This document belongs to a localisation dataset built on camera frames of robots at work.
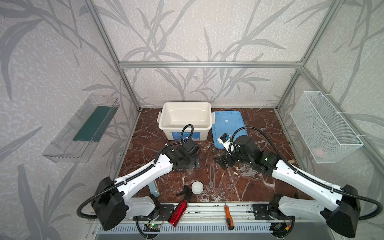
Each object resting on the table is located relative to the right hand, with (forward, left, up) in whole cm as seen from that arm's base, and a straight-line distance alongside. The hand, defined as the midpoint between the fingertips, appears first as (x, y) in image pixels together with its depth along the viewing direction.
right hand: (219, 147), depth 76 cm
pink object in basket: (-3, -48, +1) cm, 48 cm away
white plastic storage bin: (+34, +30, -15) cm, 47 cm away
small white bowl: (-14, +12, -18) cm, 26 cm away
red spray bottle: (-25, +19, -15) cm, 35 cm away
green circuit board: (-32, +33, -21) cm, 51 cm away
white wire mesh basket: (-4, -43, +16) cm, 46 cm away
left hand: (-3, +14, -8) cm, 16 cm away
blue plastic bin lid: (+33, -10, -20) cm, 40 cm away
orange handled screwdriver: (-30, -4, -16) cm, 34 cm away
